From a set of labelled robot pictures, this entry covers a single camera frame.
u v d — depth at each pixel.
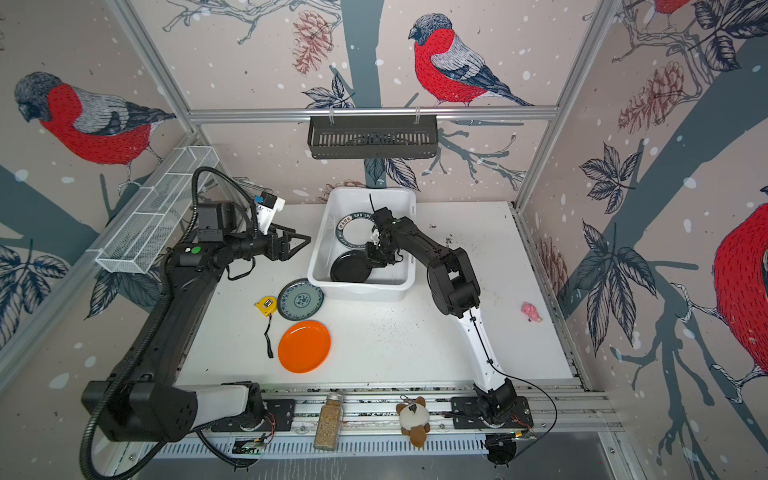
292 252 0.67
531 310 0.90
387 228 0.79
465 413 0.73
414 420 0.71
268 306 0.92
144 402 0.38
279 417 0.73
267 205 0.64
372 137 1.07
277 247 0.64
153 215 0.77
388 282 0.99
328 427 0.68
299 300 0.95
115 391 0.37
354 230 1.12
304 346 0.85
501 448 0.70
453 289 0.61
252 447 0.71
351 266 1.03
